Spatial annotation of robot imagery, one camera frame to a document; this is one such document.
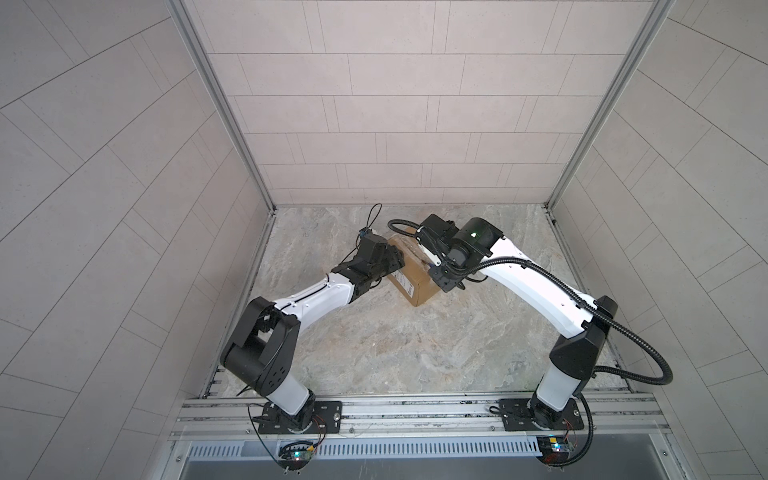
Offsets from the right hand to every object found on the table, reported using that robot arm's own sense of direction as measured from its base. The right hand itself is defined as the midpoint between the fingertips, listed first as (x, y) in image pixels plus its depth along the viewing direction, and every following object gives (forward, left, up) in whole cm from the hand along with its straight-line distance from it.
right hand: (443, 279), depth 75 cm
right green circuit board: (-34, -22, -21) cm, 46 cm away
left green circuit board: (-32, +36, -16) cm, 51 cm away
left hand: (+13, +9, -6) cm, 17 cm away
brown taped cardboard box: (+4, +7, -5) cm, 9 cm away
